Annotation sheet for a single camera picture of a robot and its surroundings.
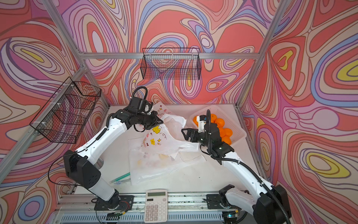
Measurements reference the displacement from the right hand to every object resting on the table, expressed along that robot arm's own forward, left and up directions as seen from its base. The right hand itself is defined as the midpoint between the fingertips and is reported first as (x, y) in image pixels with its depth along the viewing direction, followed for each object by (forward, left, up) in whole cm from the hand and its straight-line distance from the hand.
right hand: (187, 134), depth 78 cm
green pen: (-17, +41, -19) cm, 48 cm away
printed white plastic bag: (-1, +12, -1) cm, 12 cm away
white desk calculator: (-32, +18, -18) cm, 41 cm away
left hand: (+5, +12, +5) cm, 14 cm away
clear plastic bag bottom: (-10, +28, -19) cm, 35 cm away
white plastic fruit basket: (+18, -32, -12) cm, 39 cm away
